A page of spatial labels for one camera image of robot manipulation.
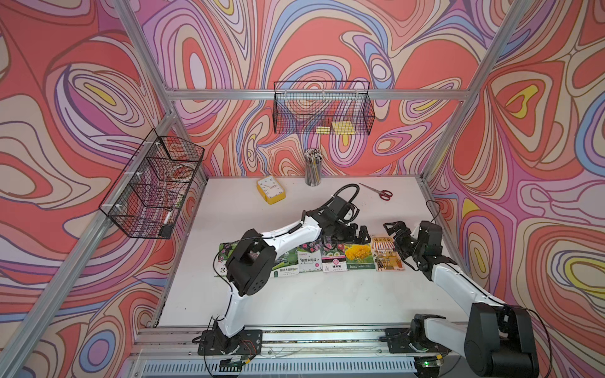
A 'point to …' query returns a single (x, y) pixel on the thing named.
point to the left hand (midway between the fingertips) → (364, 241)
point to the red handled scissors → (383, 194)
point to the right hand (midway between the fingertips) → (387, 237)
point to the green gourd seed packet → (287, 264)
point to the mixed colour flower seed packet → (309, 257)
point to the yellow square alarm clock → (271, 190)
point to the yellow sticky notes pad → (343, 127)
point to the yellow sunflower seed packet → (359, 257)
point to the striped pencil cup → (313, 172)
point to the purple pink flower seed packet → (333, 257)
